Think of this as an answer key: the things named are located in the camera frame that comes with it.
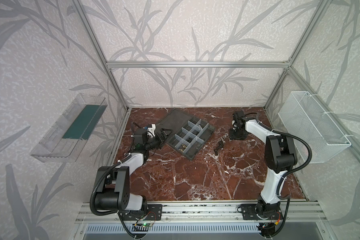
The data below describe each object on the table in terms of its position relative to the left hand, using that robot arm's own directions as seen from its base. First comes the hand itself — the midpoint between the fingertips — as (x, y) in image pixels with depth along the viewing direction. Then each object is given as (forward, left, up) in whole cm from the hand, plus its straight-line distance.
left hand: (172, 131), depth 86 cm
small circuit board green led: (-44, +11, -16) cm, 48 cm away
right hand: (+7, -40, -12) cm, 42 cm away
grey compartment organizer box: (+7, -10, -12) cm, 17 cm away
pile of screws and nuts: (+1, -31, -16) cm, 35 cm away
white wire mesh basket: (-3, -64, +19) cm, 67 cm away
